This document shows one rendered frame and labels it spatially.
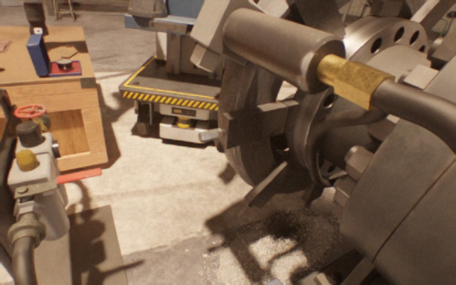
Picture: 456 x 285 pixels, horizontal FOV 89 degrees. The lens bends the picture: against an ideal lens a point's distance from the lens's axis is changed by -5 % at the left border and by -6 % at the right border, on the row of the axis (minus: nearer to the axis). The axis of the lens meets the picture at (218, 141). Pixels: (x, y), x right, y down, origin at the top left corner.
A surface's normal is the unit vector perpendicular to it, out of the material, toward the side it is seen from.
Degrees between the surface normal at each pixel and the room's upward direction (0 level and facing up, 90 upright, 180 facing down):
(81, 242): 0
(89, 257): 0
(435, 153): 72
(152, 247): 0
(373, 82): 60
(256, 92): 90
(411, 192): 84
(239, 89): 83
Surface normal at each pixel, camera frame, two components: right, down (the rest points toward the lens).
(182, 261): 0.12, -0.82
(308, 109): -0.86, 0.10
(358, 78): -0.70, -0.26
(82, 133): 0.46, 0.54
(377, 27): -0.29, -0.65
